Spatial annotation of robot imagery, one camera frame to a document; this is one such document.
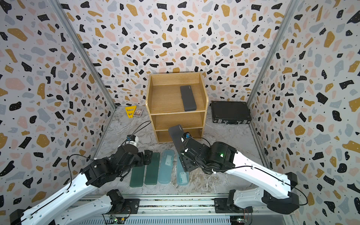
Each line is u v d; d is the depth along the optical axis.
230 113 1.11
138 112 1.17
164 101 0.80
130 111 1.18
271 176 0.39
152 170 0.86
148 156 0.64
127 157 0.51
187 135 0.55
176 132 0.70
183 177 0.83
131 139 0.62
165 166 0.88
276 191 0.38
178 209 0.73
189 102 0.81
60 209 0.42
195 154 0.44
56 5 0.69
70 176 0.79
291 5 0.71
